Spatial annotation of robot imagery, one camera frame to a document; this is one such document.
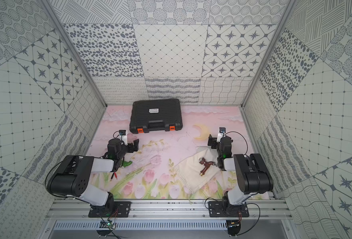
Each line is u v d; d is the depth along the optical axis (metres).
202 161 0.84
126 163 0.89
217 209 0.73
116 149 0.73
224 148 0.72
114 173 0.86
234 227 0.72
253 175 0.46
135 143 0.90
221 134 0.82
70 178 0.45
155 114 1.07
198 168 0.87
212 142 0.86
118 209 0.73
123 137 0.83
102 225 0.72
